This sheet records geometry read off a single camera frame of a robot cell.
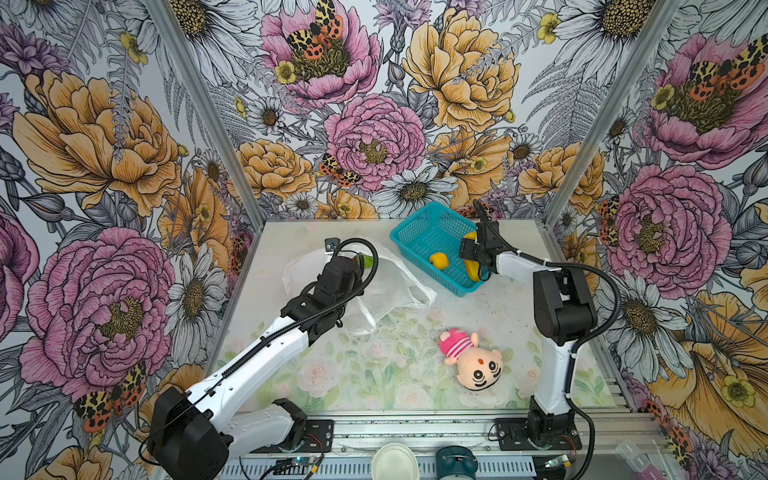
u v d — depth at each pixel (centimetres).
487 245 83
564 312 55
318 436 74
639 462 69
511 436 74
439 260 105
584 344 55
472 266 102
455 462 64
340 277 58
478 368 78
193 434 38
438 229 119
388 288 100
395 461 70
